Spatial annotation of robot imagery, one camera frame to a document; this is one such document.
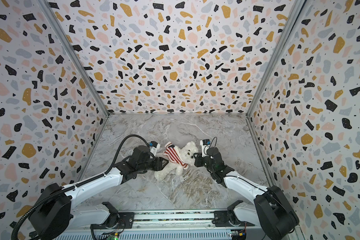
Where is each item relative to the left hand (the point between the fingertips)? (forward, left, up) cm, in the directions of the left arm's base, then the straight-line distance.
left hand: (168, 159), depth 81 cm
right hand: (+4, -14, 0) cm, 15 cm away
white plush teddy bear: (+4, -11, 0) cm, 11 cm away
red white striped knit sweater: (+4, -2, -3) cm, 5 cm away
